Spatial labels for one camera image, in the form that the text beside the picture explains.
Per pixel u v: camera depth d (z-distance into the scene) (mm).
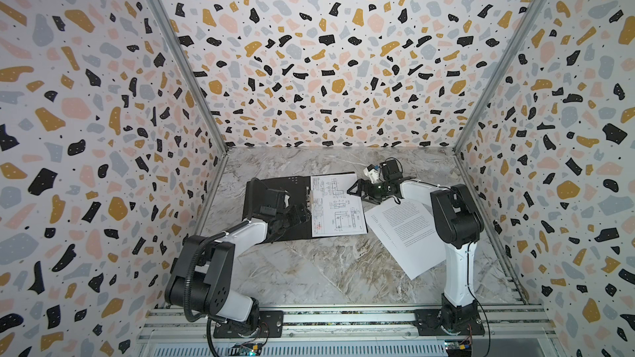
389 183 860
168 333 734
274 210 727
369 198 952
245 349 702
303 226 829
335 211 999
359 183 933
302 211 848
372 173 975
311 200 1008
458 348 716
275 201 731
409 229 948
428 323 733
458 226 565
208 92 1006
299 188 1082
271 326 734
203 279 434
